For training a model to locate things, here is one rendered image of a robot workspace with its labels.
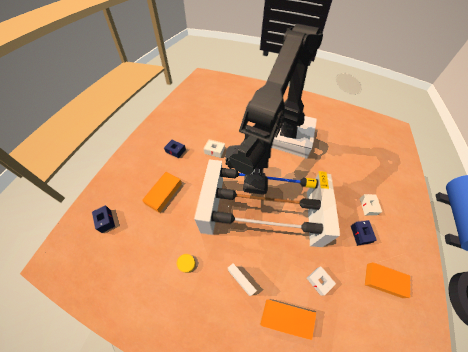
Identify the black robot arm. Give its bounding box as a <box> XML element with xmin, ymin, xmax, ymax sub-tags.
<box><xmin>225</xmin><ymin>23</ymin><xmax>323</xmax><ymax>174</ymax></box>

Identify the yellow round disc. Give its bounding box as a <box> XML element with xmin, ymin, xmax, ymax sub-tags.
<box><xmin>177</xmin><ymin>254</ymin><xmax>195</xmax><ymax>273</ymax></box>

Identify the orange rectangular block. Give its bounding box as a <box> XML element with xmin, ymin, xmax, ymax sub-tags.
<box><xmin>260</xmin><ymin>300</ymin><xmax>316</xmax><ymax>340</ymax></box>
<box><xmin>142</xmin><ymin>172</ymin><xmax>182</xmax><ymax>213</ymax></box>
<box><xmin>365</xmin><ymin>262</ymin><xmax>411</xmax><ymax>299</ymax></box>

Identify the cream rectangular bar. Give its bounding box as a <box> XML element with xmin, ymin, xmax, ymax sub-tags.
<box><xmin>228</xmin><ymin>263</ymin><xmax>256</xmax><ymax>296</ymax></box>

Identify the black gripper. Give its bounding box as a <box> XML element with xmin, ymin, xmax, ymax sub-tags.
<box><xmin>243</xmin><ymin>149</ymin><xmax>272</xmax><ymax>195</ymax></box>

